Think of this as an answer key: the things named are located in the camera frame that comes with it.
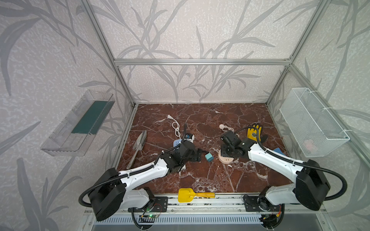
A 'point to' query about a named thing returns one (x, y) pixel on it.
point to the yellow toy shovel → (187, 195)
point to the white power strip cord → (175, 125)
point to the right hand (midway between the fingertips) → (222, 150)
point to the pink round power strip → (225, 160)
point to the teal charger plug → (209, 157)
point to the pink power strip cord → (221, 126)
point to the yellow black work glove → (252, 133)
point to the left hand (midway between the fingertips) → (197, 150)
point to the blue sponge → (277, 149)
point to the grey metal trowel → (138, 146)
